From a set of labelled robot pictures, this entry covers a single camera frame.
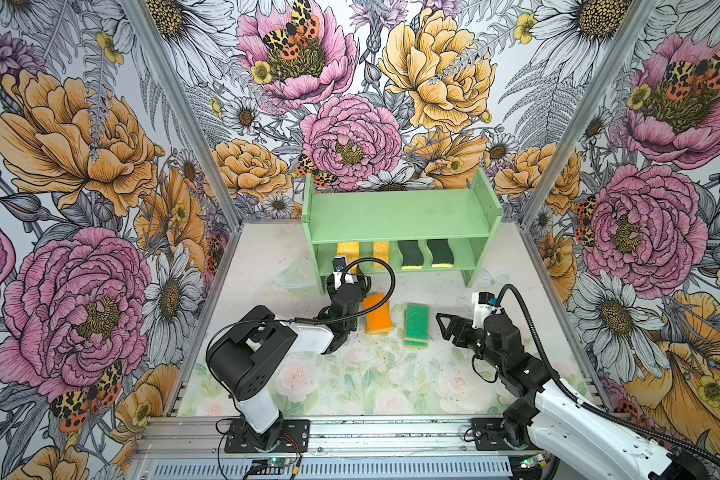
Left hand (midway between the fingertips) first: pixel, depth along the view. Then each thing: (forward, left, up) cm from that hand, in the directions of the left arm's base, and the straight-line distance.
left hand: (349, 273), depth 91 cm
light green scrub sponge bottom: (-18, -19, -10) cm, 28 cm away
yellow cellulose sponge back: (+3, -1, +6) cm, 7 cm away
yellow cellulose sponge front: (+7, -10, +2) cm, 12 cm away
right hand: (-17, -26, -1) cm, 31 cm away
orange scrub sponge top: (-12, -8, -8) cm, 16 cm away
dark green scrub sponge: (+6, -29, +2) cm, 29 cm away
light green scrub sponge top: (-12, -20, -8) cm, 25 cm away
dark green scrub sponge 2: (+5, -20, +2) cm, 20 cm away
